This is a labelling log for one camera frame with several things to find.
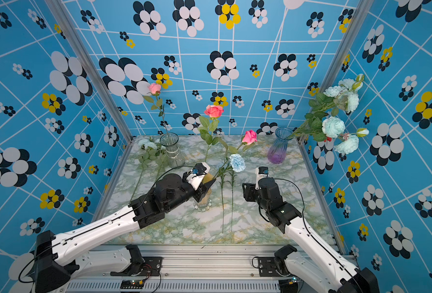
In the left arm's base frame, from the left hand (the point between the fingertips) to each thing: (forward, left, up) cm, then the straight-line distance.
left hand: (212, 173), depth 68 cm
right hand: (+3, -16, -13) cm, 21 cm away
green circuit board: (-32, +32, -32) cm, 56 cm away
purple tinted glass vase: (+31, -36, -23) cm, 52 cm away
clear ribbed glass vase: (+24, +23, -19) cm, 38 cm away
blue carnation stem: (+12, -9, -28) cm, 32 cm away
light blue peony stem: (+26, +31, -25) cm, 48 cm away
